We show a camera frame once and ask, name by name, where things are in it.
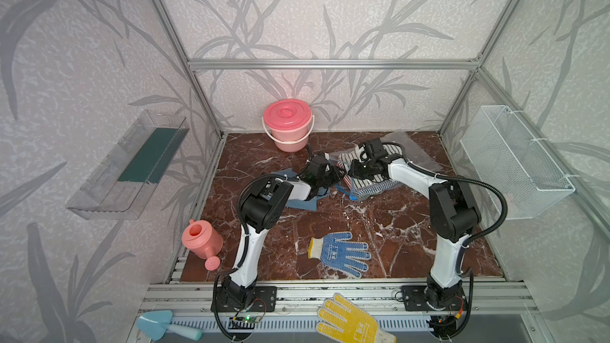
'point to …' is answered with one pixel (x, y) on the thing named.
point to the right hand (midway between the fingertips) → (346, 170)
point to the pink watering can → (204, 241)
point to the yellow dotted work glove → (345, 324)
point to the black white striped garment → (364, 186)
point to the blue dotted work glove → (339, 255)
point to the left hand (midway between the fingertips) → (347, 173)
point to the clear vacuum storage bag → (412, 155)
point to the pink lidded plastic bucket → (289, 123)
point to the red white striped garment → (348, 181)
